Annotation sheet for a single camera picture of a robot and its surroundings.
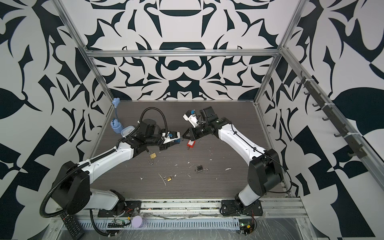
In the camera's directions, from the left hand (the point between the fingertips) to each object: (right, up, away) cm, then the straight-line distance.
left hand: (177, 133), depth 81 cm
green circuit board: (+33, -42, -10) cm, 55 cm away
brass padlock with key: (-16, -15, +11) cm, 24 cm away
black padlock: (+12, -21, +6) cm, 25 cm away
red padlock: (+7, -8, +15) cm, 19 cm away
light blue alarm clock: (-35, 0, +18) cm, 39 cm away
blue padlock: (+1, -4, -2) cm, 4 cm away
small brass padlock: (-4, -25, +2) cm, 25 cm away
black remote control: (-46, -40, -12) cm, 62 cm away
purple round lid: (-15, -35, -18) cm, 42 cm away
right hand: (+4, -1, -3) cm, 5 cm away
